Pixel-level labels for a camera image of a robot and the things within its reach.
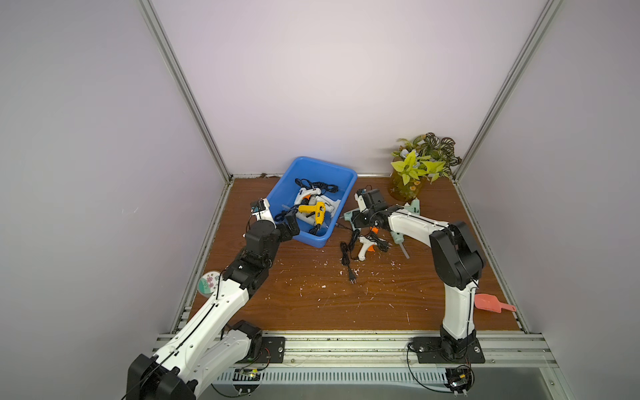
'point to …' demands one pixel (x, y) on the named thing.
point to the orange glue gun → (375, 230)
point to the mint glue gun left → (347, 216)
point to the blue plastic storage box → (335, 182)
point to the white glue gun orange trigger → (304, 193)
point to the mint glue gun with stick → (399, 238)
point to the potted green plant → (425, 156)
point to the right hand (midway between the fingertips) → (356, 212)
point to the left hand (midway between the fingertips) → (285, 213)
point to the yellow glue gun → (319, 209)
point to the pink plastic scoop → (490, 302)
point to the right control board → (459, 379)
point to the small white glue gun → (366, 243)
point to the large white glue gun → (330, 206)
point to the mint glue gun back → (414, 207)
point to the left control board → (246, 380)
